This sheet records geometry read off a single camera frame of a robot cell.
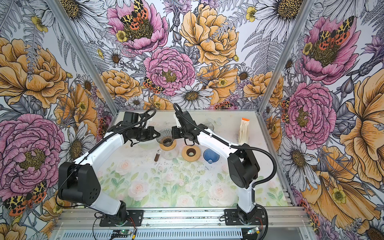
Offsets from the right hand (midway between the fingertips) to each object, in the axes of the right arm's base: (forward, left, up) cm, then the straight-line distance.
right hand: (173, 136), depth 87 cm
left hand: (-2, +8, 0) cm, 8 cm away
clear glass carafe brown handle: (-3, +5, -16) cm, 17 cm away
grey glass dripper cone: (+1, +5, -3) cm, 6 cm away
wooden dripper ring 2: (-2, -9, -16) cm, 19 cm away
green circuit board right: (-44, -39, -17) cm, 61 cm away
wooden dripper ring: (-5, +3, -5) cm, 7 cm away
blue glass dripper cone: (-7, -21, -12) cm, 25 cm away
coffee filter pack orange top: (+7, -45, -14) cm, 47 cm away
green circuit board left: (-43, +23, -17) cm, 52 cm away
